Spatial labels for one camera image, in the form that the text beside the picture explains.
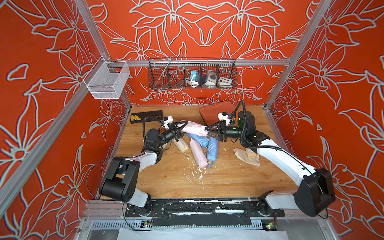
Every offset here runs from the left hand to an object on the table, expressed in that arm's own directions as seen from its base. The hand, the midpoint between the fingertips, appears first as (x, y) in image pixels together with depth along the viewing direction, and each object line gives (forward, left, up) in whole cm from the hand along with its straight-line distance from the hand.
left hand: (190, 124), depth 75 cm
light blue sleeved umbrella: (+5, -8, -22) cm, 24 cm away
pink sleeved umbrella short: (-4, -3, +2) cm, 5 cm away
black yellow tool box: (+24, +40, -24) cm, 53 cm away
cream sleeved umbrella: (0, +6, -22) cm, 23 cm away
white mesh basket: (+29, +55, +5) cm, 63 cm away
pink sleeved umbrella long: (-6, -6, -22) cm, 23 cm away
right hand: (-4, -15, +4) cm, 16 cm away
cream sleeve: (-2, -32, -23) cm, 40 cm away
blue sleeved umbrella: (-2, -14, -22) cm, 26 cm away
